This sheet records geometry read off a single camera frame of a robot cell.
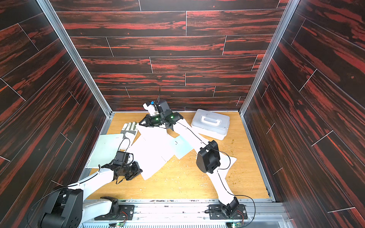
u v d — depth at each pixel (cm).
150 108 76
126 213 73
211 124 98
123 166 74
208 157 57
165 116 68
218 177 60
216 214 73
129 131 108
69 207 81
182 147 97
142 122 78
